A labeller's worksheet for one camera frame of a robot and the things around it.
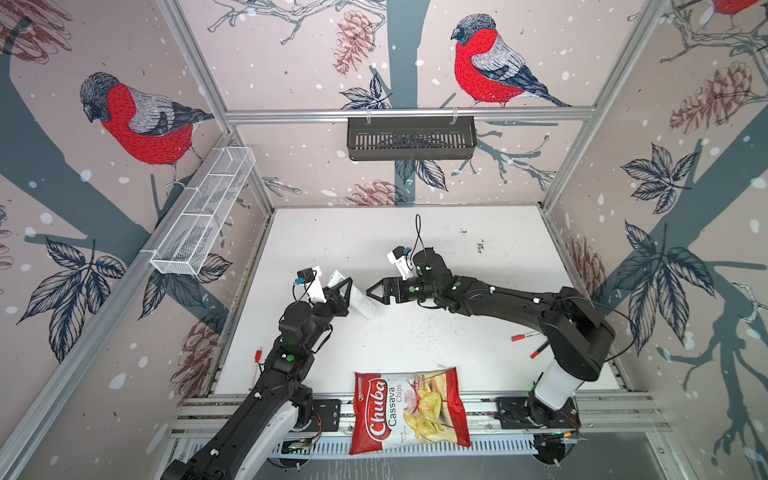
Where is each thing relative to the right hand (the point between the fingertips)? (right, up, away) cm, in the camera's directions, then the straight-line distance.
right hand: (375, 294), depth 80 cm
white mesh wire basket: (-47, +30, +5) cm, 56 cm away
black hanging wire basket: (+12, +51, +24) cm, 57 cm away
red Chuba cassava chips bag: (+8, -26, -11) cm, 29 cm away
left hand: (-6, +5, -5) cm, 9 cm away
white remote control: (-5, -1, -3) cm, 6 cm away
